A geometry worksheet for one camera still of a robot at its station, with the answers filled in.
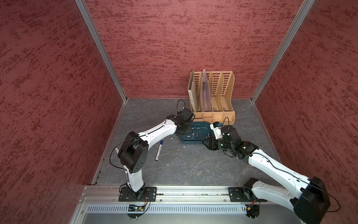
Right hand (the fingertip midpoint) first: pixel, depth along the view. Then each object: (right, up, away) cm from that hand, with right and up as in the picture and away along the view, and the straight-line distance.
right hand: (204, 144), depth 78 cm
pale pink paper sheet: (+7, +34, +39) cm, 53 cm away
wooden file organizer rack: (+14, +33, +47) cm, 59 cm away
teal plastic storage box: (0, +5, +21) cm, 22 cm away
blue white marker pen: (-28, -7, +11) cm, 31 cm away
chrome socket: (-20, 0, +16) cm, 26 cm away
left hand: (-10, +5, +10) cm, 14 cm away
